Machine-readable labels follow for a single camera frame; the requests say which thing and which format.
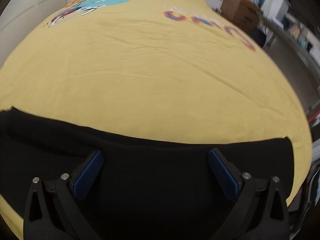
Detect black pants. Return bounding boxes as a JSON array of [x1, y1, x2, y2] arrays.
[[1, 108, 294, 239]]

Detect yellow printed bed sheet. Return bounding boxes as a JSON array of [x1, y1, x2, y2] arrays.
[[1, 0, 312, 239]]

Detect cluttered white shelf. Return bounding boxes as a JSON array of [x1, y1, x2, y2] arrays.
[[249, 0, 319, 62]]

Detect brown cardboard box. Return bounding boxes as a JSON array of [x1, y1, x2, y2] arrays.
[[220, 0, 261, 35]]

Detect white wardrobe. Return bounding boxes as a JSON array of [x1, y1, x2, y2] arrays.
[[1, 0, 71, 65]]

